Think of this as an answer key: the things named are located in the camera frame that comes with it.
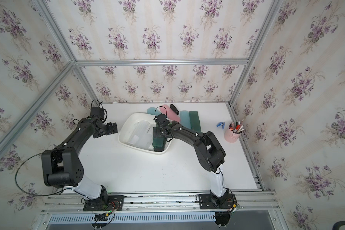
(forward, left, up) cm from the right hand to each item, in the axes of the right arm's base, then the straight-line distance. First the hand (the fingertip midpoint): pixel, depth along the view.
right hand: (161, 133), depth 94 cm
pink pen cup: (-2, -45, +3) cm, 46 cm away
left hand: (-2, +32, +5) cm, 33 cm away
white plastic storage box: (+9, +24, -2) cm, 26 cm away
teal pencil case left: (+26, +11, -6) cm, 29 cm away
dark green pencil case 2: (-8, +1, -1) cm, 8 cm away
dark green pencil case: (+15, -24, -6) cm, 29 cm away
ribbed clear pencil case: (-1, +19, -5) cm, 19 cm away
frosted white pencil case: (+1, +13, -4) cm, 14 cm away
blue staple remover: (+13, -43, -5) cm, 46 cm away
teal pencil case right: (+16, -17, -5) cm, 23 cm away
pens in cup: (+3, -49, +4) cm, 50 cm away
